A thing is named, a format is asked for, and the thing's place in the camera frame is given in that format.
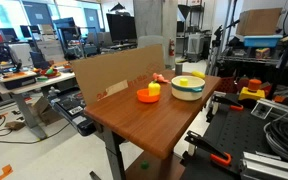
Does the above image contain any metal wire shelf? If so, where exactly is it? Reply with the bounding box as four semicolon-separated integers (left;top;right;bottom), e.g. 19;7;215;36
217;53;288;71

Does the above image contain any orange plastic bowl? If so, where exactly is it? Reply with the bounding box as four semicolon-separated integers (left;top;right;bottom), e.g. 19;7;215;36
136;87;161;104

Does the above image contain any wooden table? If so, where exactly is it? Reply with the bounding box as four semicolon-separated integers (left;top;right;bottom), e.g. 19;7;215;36
83;69;222;180

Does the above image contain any red bowl with toys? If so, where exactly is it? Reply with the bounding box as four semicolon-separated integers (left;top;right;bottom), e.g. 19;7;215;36
39;67;62;79

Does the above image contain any black perforated breadboard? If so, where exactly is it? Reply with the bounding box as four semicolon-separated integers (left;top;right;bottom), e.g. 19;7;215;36
180;99;288;180

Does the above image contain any grey tray orange top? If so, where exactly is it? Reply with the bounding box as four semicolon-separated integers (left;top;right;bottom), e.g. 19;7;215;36
0;70;38;90

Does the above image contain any black monitor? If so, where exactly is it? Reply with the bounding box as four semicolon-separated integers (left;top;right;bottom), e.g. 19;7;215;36
105;13;138;43

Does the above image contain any white bowl teal rim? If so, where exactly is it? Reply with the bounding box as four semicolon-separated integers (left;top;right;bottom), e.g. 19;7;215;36
170;75;206;102

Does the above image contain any black floor cable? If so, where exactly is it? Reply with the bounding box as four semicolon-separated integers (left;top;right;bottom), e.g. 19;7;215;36
0;114;72;145

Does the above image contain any grey cup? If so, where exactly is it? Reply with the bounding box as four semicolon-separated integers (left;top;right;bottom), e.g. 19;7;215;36
174;62;184;76

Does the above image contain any aluminium extrusion rail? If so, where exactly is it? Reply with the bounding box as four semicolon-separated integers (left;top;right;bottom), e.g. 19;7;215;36
250;98;288;125

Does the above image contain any aluminium extrusion block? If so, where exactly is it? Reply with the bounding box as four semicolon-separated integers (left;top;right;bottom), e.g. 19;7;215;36
240;151;288;180

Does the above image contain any black flat device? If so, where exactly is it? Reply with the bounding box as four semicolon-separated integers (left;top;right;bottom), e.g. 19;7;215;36
47;87;97;137

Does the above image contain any black cable bundle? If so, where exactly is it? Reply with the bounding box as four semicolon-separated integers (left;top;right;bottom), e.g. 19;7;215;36
263;103;288;166

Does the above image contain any pink toy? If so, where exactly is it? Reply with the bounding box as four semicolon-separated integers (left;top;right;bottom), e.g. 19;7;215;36
151;72;172;84

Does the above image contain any brown cardboard sheet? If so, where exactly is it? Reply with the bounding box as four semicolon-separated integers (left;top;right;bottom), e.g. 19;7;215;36
71;44;167;107

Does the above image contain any small cardboard box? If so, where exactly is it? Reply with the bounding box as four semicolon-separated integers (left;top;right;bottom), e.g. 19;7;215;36
27;96;64;126

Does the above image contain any black clamp orange handle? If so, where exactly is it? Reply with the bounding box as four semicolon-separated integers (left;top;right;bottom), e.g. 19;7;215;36
184;130;233;167
212;94;245;113

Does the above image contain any yellow printed box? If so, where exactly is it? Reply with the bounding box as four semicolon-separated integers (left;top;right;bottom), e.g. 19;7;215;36
254;47;272;60

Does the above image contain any blue plastic bin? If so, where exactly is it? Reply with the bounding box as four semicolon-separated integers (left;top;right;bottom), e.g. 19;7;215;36
243;34;283;48

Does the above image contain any red fire extinguisher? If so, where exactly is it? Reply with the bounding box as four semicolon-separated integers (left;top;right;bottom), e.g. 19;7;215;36
168;38;176;57

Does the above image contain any yellow toy bell pepper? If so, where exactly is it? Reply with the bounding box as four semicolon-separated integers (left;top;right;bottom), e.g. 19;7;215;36
147;79;162;97

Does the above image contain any yellow emergency stop button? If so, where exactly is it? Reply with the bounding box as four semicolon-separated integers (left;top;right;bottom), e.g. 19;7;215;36
238;78;266;102

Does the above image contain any brown cardboard box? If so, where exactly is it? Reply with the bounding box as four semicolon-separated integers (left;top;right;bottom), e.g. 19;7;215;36
236;7;283;37

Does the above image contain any yellow toy corn cob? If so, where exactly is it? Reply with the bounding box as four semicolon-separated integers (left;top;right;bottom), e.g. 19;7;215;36
191;69;207;80

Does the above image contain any white desk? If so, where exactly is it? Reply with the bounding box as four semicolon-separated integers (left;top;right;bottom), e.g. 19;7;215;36
0;70;77;140

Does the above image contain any grey concrete pillar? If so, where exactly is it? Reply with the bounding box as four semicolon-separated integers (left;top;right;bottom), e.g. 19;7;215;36
132;0;179;68

